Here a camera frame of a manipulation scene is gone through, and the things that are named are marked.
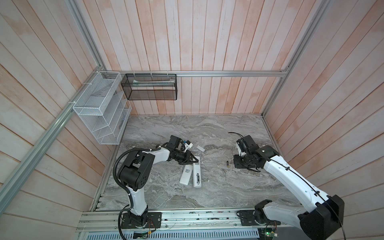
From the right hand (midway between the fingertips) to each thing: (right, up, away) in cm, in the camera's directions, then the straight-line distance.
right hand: (236, 162), depth 80 cm
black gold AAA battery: (-2, -4, +12) cm, 13 cm away
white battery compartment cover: (-18, +5, +20) cm, 28 cm away
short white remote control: (-28, -9, +8) cm, 30 cm away
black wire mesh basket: (-54, +49, +23) cm, 76 cm away
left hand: (-21, -2, +7) cm, 23 cm away
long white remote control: (-21, -7, +4) cm, 23 cm away
